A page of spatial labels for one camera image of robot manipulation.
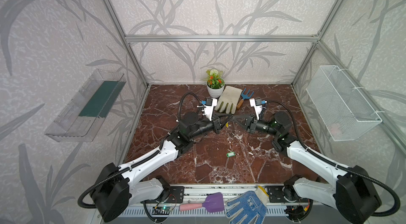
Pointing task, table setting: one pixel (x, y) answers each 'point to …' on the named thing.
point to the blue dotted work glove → (254, 204)
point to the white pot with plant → (215, 83)
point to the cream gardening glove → (229, 99)
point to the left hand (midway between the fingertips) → (233, 114)
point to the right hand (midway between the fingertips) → (233, 115)
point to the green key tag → (230, 154)
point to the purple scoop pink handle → (214, 203)
